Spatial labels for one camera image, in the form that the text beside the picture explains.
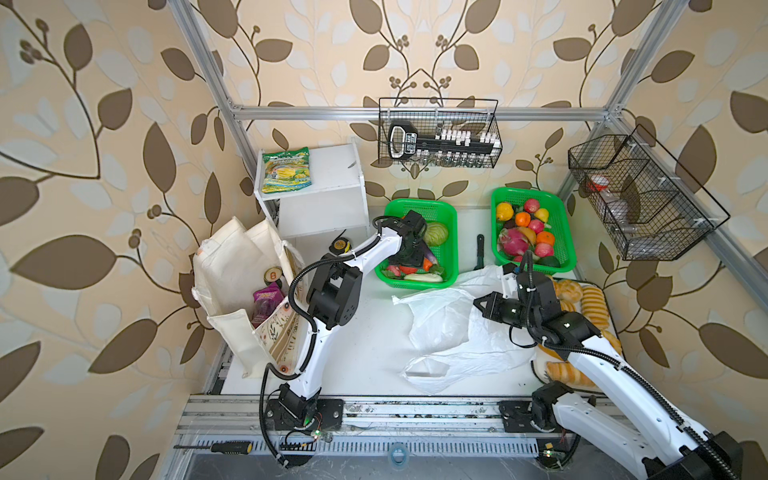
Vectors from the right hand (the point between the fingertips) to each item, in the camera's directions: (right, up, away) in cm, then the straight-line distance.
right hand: (475, 304), depth 77 cm
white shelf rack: (-44, +31, +4) cm, 54 cm away
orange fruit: (+26, +24, +33) cm, 48 cm away
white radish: (-12, +5, +19) cm, 23 cm away
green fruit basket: (+39, +31, +35) cm, 61 cm away
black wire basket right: (+42, +24, -5) cm, 49 cm away
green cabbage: (-7, +19, +25) cm, 32 cm away
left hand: (-14, +10, +20) cm, 27 cm away
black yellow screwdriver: (-57, -31, -9) cm, 66 cm away
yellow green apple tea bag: (-51, +36, +5) cm, 63 cm away
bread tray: (+39, -1, +15) cm, 42 cm away
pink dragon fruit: (+18, +16, +22) cm, 33 cm away
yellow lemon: (+19, +27, +31) cm, 46 cm away
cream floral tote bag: (-63, +4, +9) cm, 64 cm away
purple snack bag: (-57, 0, +5) cm, 58 cm away
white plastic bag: (-4, -13, +10) cm, 16 cm away
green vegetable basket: (-5, +10, +28) cm, 30 cm away
